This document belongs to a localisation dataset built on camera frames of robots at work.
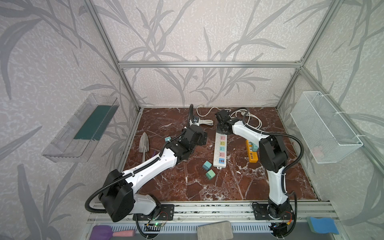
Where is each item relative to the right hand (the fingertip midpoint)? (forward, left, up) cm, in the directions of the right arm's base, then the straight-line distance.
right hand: (221, 124), depth 100 cm
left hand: (-13, +14, +14) cm, 24 cm away
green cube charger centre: (-32, +9, -6) cm, 33 cm away
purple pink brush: (-58, +58, -6) cm, 83 cm away
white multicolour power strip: (-18, +2, -5) cm, 19 cm away
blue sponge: (-56, -42, -4) cm, 70 cm away
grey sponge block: (-58, +6, -4) cm, 58 cm away
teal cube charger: (-27, +11, -5) cm, 29 cm away
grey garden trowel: (-12, +52, -7) cm, 54 cm away
